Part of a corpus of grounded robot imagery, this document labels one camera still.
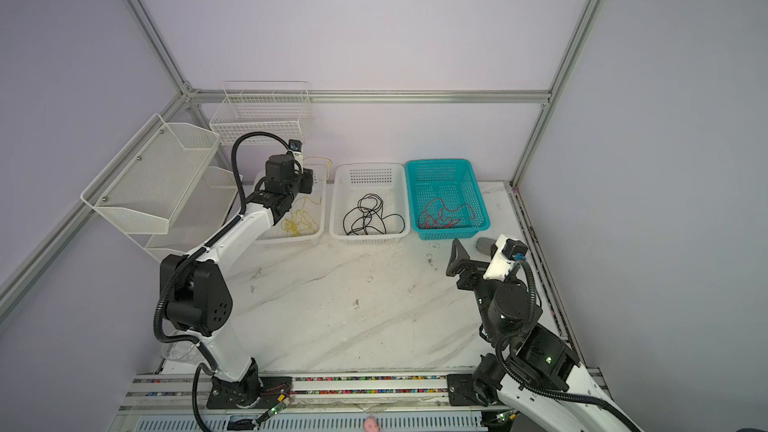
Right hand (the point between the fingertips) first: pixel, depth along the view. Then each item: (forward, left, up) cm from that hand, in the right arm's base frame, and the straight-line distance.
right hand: (468, 243), depth 63 cm
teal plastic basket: (+42, -3, -32) cm, 53 cm away
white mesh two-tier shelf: (+27, +86, -6) cm, 90 cm away
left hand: (+31, +45, -6) cm, 55 cm away
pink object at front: (-30, +22, -31) cm, 48 cm away
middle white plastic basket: (+47, +34, -27) cm, 64 cm away
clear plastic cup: (-14, +74, -32) cm, 82 cm away
